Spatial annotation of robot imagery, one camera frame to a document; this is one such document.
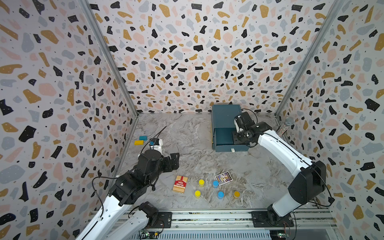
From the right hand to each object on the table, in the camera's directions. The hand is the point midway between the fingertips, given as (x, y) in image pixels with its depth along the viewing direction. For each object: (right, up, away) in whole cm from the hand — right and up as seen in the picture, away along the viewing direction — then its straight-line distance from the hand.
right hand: (236, 138), depth 85 cm
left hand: (-32, -7, -17) cm, 37 cm away
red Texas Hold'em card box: (-31, -26, -1) cm, 41 cm away
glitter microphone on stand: (+28, +9, -4) cm, 30 cm away
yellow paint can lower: (-22, -30, -5) cm, 37 cm away
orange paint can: (-1, -30, -5) cm, 31 cm away
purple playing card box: (-6, -24, +2) cm, 25 cm away
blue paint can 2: (-9, -30, -5) cm, 32 cm away
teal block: (-62, -1, +24) cm, 67 cm away
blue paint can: (-12, -26, -1) cm, 28 cm away
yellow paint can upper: (-20, -25, -1) cm, 32 cm away
